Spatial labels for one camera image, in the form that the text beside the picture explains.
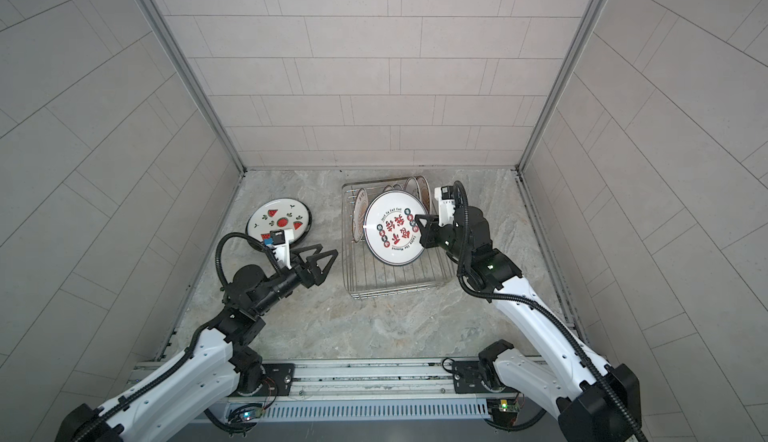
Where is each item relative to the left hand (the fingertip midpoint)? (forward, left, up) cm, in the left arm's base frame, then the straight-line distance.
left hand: (336, 252), depth 71 cm
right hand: (+7, -19, +4) cm, 20 cm away
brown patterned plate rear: (+20, -23, -2) cm, 30 cm away
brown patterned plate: (+27, -19, -7) cm, 34 cm away
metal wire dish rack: (+1, -6, -18) cm, 19 cm away
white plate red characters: (+6, -13, 0) cm, 15 cm away
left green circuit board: (-30, +21, -22) cm, 43 cm away
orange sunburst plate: (+22, -2, -16) cm, 27 cm away
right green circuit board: (-29, -40, -20) cm, 53 cm away
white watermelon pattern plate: (+25, +25, -19) cm, 40 cm away
